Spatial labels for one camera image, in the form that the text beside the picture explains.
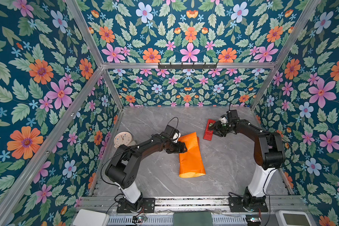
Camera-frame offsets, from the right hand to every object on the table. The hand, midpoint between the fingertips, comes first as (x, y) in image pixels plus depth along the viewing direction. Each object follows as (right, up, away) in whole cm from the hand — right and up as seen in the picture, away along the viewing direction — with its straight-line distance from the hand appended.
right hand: (214, 127), depth 97 cm
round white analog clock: (-65, -8, +2) cm, 65 cm away
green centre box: (-18, -44, -27) cm, 55 cm away
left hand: (-21, -15, -7) cm, 27 cm away
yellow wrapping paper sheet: (-17, -20, -15) cm, 31 cm away
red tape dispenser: (-4, -4, 0) cm, 6 cm away
